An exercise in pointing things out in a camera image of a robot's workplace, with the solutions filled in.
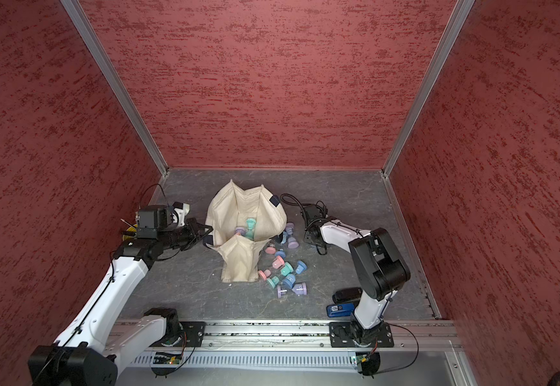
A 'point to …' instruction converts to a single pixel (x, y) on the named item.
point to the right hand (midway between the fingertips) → (315, 242)
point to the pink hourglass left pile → (277, 263)
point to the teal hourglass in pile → (286, 269)
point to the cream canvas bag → (230, 207)
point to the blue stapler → (340, 310)
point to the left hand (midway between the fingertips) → (212, 233)
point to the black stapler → (347, 295)
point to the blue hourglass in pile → (289, 281)
